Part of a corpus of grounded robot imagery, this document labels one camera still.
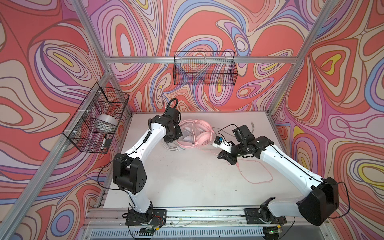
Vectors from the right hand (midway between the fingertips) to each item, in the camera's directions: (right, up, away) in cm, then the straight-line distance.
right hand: (221, 158), depth 78 cm
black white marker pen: (-59, +9, -5) cm, 60 cm away
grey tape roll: (-57, +18, -7) cm, 60 cm away
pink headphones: (-11, +13, +1) cm, 17 cm away
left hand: (-23, +12, +9) cm, 27 cm away
